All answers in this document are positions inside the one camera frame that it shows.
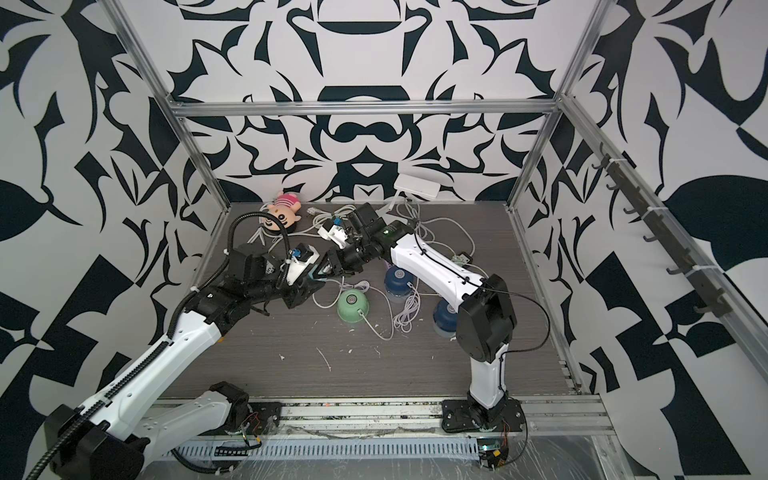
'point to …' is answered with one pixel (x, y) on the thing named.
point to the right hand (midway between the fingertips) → (317, 272)
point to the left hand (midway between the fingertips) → (314, 269)
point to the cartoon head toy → (285, 209)
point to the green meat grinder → (348, 304)
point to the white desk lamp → (416, 185)
